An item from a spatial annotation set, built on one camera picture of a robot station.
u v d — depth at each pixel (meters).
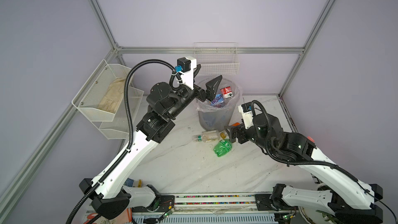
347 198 0.39
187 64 0.40
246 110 0.52
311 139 0.84
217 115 0.90
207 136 0.96
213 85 0.45
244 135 0.54
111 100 0.77
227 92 0.88
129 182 0.79
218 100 0.91
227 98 0.90
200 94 0.45
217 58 1.01
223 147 0.90
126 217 0.69
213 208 0.73
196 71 0.54
